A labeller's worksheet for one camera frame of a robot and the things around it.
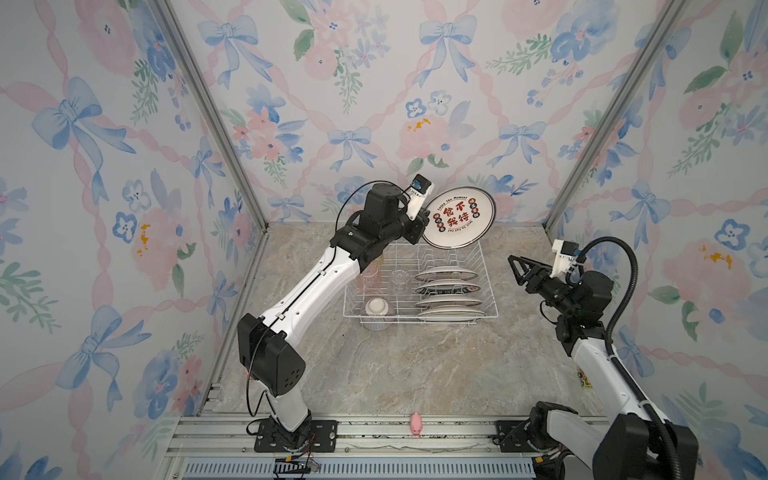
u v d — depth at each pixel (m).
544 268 0.68
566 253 0.67
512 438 0.73
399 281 0.92
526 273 0.70
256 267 1.10
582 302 0.61
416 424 0.75
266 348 0.43
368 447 0.73
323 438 0.74
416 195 0.62
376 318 0.89
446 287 0.96
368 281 0.93
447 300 0.83
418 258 1.09
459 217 0.77
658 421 0.40
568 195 1.10
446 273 0.97
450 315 0.90
